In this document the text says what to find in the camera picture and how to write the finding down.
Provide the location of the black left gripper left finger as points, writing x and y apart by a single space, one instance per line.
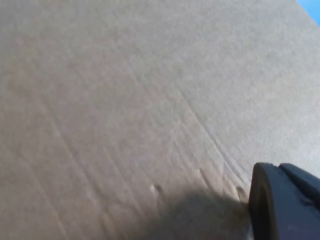
277 208

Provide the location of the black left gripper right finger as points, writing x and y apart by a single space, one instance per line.
307 183

